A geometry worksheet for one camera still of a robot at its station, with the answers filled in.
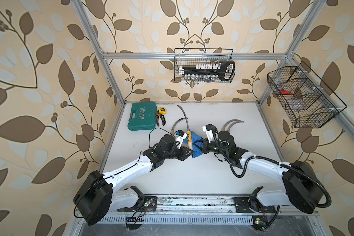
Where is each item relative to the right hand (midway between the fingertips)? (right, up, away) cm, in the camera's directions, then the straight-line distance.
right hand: (193, 142), depth 81 cm
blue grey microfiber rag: (+1, -4, -2) cm, 5 cm away
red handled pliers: (-22, +13, +30) cm, 40 cm away
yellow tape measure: (-22, +19, +32) cm, 43 cm away
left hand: (-2, -3, -3) cm, 5 cm away
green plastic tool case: (-35, +15, +25) cm, 46 cm away
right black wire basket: (+57, +21, -7) cm, 62 cm away
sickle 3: (+28, +7, +25) cm, 38 cm away
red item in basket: (+52, +29, 0) cm, 59 cm away
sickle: (-3, +5, -4) cm, 7 cm away
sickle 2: (+24, +6, +24) cm, 34 cm away
